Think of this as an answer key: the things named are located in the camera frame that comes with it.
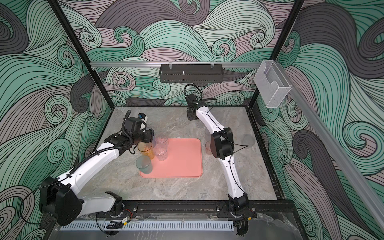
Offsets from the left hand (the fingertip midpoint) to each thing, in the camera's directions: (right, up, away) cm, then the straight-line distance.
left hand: (149, 130), depth 82 cm
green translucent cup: (-4, -20, +4) cm, 21 cm away
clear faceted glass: (+5, -13, +8) cm, 16 cm away
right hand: (+25, +8, +20) cm, 33 cm away
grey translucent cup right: (+62, -8, +13) cm, 64 cm away
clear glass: (+4, -7, +16) cm, 18 cm away
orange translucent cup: (-4, -11, +7) cm, 14 cm away
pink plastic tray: (+20, -19, +8) cm, 29 cm away
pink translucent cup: (+35, -12, +9) cm, 37 cm away
